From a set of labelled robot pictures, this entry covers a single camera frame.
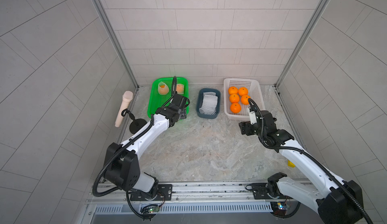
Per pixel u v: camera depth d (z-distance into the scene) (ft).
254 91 3.56
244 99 3.35
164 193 2.32
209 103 3.16
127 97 2.41
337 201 1.21
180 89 3.56
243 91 3.52
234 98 3.36
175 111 2.06
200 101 3.42
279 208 2.23
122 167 1.33
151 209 2.14
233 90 3.56
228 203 2.28
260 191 2.33
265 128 1.93
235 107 3.23
